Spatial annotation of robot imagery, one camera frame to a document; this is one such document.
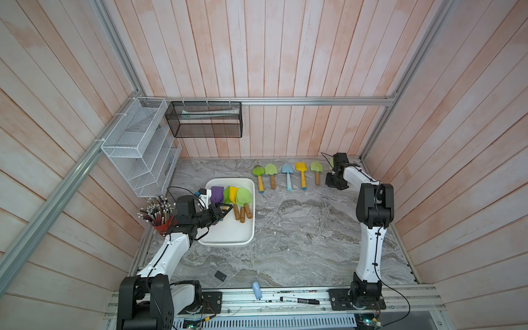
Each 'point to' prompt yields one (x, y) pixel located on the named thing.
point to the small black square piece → (220, 276)
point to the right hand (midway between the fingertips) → (331, 181)
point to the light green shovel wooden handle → (317, 167)
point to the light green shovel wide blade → (243, 198)
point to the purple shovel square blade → (217, 194)
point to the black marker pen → (289, 299)
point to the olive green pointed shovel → (271, 170)
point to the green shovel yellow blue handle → (227, 195)
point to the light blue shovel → (287, 168)
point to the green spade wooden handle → (332, 163)
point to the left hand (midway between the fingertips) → (230, 211)
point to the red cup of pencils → (159, 214)
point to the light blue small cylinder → (257, 290)
